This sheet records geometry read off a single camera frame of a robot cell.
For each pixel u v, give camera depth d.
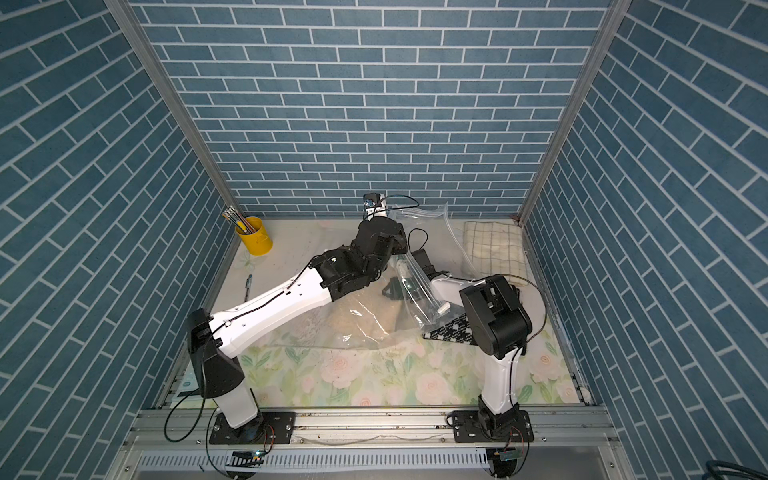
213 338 0.43
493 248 1.08
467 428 0.74
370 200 0.60
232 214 1.00
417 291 0.68
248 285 1.02
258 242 1.05
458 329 0.86
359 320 0.85
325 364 0.85
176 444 0.71
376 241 0.51
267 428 0.73
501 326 0.51
